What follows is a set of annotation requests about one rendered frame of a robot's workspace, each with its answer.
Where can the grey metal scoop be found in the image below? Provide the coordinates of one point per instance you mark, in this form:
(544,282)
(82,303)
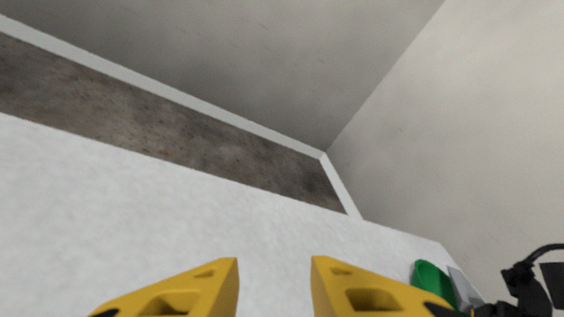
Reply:
(467,292)

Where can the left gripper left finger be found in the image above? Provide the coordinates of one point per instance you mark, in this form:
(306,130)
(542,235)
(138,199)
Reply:
(209,290)

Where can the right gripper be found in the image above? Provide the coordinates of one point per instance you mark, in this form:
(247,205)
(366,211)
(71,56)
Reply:
(504,310)

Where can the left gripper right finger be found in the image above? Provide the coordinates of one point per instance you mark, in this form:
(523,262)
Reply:
(340,289)

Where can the green bowl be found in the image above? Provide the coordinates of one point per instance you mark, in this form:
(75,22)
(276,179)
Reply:
(432,279)

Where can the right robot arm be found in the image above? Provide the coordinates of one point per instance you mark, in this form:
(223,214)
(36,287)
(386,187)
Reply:
(532,296)

